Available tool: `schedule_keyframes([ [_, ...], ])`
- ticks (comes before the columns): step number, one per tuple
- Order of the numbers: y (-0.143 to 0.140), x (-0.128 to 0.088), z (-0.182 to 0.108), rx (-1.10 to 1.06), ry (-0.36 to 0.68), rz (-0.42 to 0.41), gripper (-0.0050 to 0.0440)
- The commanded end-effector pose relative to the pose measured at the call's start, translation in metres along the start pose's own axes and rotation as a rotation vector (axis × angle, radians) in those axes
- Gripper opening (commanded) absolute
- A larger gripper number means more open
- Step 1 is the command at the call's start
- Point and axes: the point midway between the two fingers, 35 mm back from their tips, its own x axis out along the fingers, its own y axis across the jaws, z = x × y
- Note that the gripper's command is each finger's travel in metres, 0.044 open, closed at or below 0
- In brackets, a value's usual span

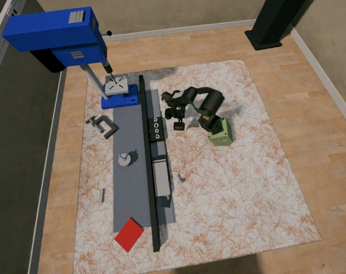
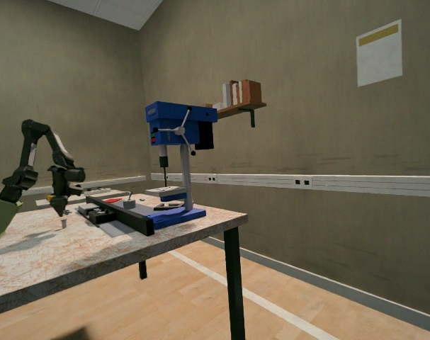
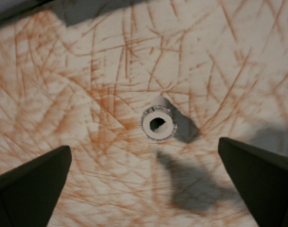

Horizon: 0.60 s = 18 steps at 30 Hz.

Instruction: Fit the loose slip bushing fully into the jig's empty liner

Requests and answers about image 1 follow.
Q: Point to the red rectangular block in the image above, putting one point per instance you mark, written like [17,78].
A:
[129,235]

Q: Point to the blue drill press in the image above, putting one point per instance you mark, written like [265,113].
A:
[62,35]

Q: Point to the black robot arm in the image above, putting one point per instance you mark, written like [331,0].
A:
[209,120]

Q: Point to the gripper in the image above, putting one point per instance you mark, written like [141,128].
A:
[179,126]

